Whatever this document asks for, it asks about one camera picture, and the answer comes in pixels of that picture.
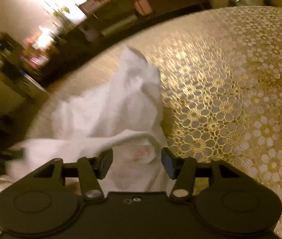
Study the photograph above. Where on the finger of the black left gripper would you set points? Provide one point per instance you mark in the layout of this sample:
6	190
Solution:
10	154

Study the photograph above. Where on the dark wooden shelf unit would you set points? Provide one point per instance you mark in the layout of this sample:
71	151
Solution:
86	29

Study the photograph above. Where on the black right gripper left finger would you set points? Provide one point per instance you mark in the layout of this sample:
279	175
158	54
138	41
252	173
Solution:
90	170

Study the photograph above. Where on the white t-shirt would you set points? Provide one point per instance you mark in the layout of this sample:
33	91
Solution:
44	199

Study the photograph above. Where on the gold lace tablecloth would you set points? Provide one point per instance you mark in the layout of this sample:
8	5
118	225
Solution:
221	73

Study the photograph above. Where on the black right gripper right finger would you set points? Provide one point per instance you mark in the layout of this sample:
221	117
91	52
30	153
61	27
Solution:
182	170

